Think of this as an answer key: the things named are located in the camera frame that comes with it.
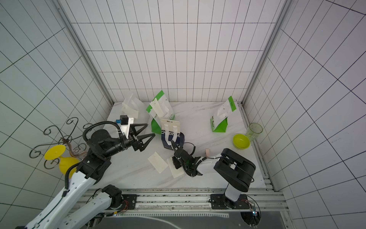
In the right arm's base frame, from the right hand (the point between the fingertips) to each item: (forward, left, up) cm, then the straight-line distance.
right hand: (174, 153), depth 91 cm
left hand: (-5, +9, +32) cm, 34 cm away
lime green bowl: (+11, -45, +1) cm, 46 cm away
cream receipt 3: (-12, -2, +2) cm, 13 cm away
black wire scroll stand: (-11, +47, +33) cm, 58 cm away
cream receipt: (+20, +31, +18) cm, 41 cm away
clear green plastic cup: (+12, -49, +12) cm, 52 cm away
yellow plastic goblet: (-17, +46, +32) cm, 59 cm away
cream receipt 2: (-8, +8, +1) cm, 12 cm away
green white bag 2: (+19, -29, +12) cm, 36 cm away
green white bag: (+24, +6, +13) cm, 28 cm away
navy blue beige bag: (+6, +2, +17) cm, 18 cm away
